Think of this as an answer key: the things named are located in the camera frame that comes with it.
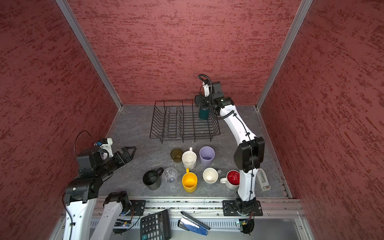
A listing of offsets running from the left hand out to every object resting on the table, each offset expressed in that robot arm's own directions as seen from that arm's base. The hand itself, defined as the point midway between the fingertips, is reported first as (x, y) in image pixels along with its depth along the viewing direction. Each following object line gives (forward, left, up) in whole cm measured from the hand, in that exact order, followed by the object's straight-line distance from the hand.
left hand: (131, 155), depth 70 cm
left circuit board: (-25, +4, -22) cm, 34 cm away
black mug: (-5, -7, -20) cm, 22 cm away
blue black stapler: (-25, -29, -19) cm, 43 cm away
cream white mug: (-3, -41, -19) cm, 45 cm away
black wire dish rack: (+35, -20, -15) cm, 43 cm away
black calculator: (-27, -13, -19) cm, 35 cm away
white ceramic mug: (+6, -28, -15) cm, 32 cm away
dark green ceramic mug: (+38, -37, -12) cm, 54 cm away
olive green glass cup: (+10, -19, -20) cm, 29 cm away
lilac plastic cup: (+7, -38, -12) cm, 40 cm away
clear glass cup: (-2, -17, -21) cm, 27 cm away
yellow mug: (-5, -28, -20) cm, 35 cm away
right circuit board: (-26, -58, -22) cm, 67 cm away
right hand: (+33, -34, +6) cm, 48 cm away
